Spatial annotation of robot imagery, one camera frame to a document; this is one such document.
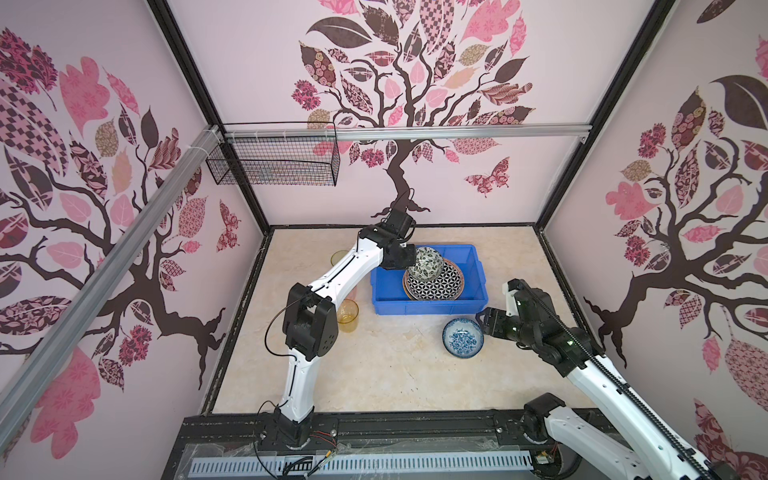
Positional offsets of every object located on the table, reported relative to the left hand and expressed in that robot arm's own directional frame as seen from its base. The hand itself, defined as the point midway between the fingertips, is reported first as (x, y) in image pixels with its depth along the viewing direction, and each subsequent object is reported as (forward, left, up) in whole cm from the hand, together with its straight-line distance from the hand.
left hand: (409, 265), depth 89 cm
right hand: (-17, -20, +2) cm, 26 cm away
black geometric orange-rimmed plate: (0, -13, -11) cm, 17 cm away
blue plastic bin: (-3, +6, -15) cm, 16 cm away
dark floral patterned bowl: (+2, -7, -2) cm, 7 cm away
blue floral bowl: (-18, -16, -12) cm, 27 cm away
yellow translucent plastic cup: (-11, +20, -13) cm, 26 cm away
